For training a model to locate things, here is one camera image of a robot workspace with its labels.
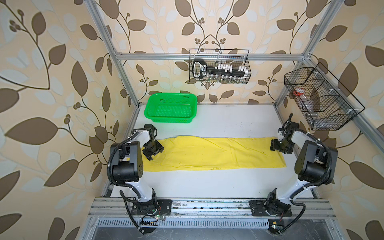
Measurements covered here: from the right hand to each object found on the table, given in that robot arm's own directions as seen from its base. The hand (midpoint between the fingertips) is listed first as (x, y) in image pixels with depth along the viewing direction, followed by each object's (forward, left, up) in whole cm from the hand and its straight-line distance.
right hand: (279, 151), depth 92 cm
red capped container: (+19, -5, +32) cm, 37 cm away
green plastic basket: (+42, +69, -1) cm, 81 cm away
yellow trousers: (+1, +52, -2) cm, 52 cm away
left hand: (+2, +76, 0) cm, 76 cm away
